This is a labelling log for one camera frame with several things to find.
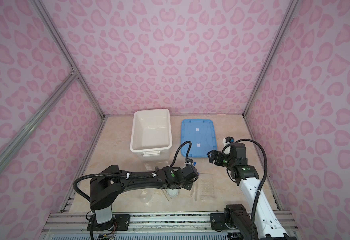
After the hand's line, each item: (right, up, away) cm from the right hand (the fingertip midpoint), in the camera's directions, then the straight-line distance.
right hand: (215, 153), depth 79 cm
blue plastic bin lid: (-3, +10, +29) cm, 31 cm away
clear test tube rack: (-3, -19, +4) cm, 20 cm away
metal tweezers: (-26, -23, +2) cm, 35 cm away
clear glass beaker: (-37, -24, +3) cm, 44 cm away
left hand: (-12, -15, +3) cm, 19 cm away
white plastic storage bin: (-39, +8, +29) cm, 50 cm away
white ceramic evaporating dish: (-22, -22, +2) cm, 31 cm away
